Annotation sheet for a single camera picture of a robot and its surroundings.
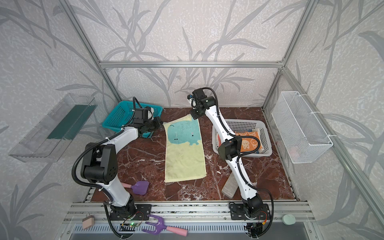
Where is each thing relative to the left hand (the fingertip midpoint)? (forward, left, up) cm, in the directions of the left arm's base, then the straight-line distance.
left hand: (165, 116), depth 94 cm
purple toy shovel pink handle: (-39, +10, -15) cm, 43 cm away
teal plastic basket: (+13, +37, -13) cm, 41 cm away
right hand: (+6, -19, +1) cm, 20 cm away
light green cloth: (-21, -13, -15) cm, 29 cm away
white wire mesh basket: (-28, -66, +21) cm, 74 cm away
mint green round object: (-53, -65, -11) cm, 85 cm away
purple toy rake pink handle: (-57, -4, -14) cm, 59 cm away
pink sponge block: (-55, +30, -12) cm, 64 cm away
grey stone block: (-39, -39, -11) cm, 56 cm away
